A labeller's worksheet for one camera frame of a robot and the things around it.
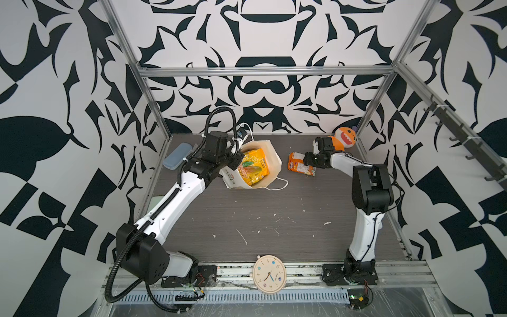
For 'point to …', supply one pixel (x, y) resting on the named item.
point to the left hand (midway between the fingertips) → (239, 144)
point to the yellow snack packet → (254, 166)
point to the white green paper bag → (232, 179)
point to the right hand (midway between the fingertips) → (311, 156)
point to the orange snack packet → (296, 163)
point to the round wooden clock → (269, 274)
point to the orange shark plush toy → (344, 137)
